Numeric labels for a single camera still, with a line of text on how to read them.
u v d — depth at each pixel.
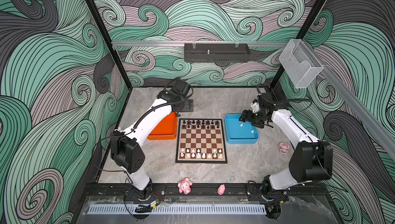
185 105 0.74
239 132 0.97
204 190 0.74
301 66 0.77
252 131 0.94
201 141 0.90
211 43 0.95
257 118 0.73
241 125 0.97
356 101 0.59
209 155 0.83
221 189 0.73
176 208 0.70
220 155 0.83
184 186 0.72
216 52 0.95
